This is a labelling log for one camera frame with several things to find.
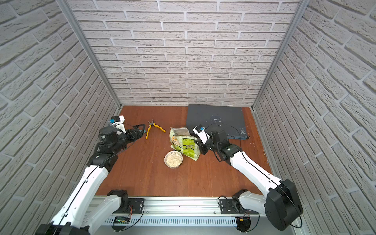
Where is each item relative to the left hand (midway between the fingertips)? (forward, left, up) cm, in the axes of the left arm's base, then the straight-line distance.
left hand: (138, 123), depth 75 cm
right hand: (-6, -29, -9) cm, 31 cm away
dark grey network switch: (+22, -59, -23) cm, 67 cm away
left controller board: (-39, +8, -30) cm, 50 cm away
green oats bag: (-5, -24, -11) cm, 27 cm away
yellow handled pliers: (+18, -2, -26) cm, 32 cm away
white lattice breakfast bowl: (-11, -18, -21) cm, 30 cm away
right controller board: (-42, -54, -25) cm, 73 cm away
